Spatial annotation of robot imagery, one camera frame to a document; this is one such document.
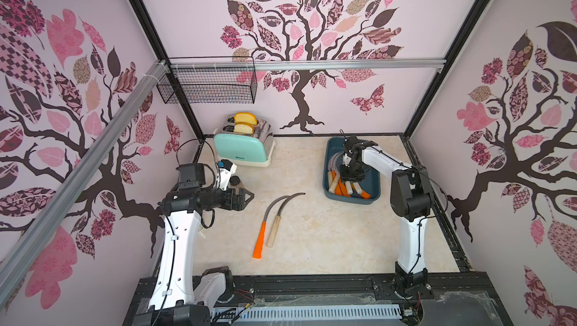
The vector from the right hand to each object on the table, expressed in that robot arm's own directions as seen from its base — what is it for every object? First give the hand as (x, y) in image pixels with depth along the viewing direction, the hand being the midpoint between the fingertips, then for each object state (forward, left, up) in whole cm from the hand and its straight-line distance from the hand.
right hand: (345, 177), depth 100 cm
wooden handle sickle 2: (-5, +6, +2) cm, 8 cm away
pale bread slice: (+17, +45, +17) cm, 51 cm away
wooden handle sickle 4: (-6, -4, +1) cm, 7 cm away
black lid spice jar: (-4, +49, +6) cm, 49 cm away
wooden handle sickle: (-27, +33, -1) cm, 43 cm away
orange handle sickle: (-29, +37, -2) cm, 47 cm away
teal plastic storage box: (-4, -11, 0) cm, 12 cm away
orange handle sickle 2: (+2, +5, -1) cm, 5 cm away
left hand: (-20, +41, +18) cm, 49 cm away
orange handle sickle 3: (-6, +2, 0) cm, 6 cm away
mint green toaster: (+10, +41, +10) cm, 44 cm away
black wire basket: (+53, +70, +15) cm, 89 cm away
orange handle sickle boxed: (-9, -8, -1) cm, 11 cm away
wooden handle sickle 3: (-6, 0, +1) cm, 6 cm away
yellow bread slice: (+23, +45, +18) cm, 54 cm away
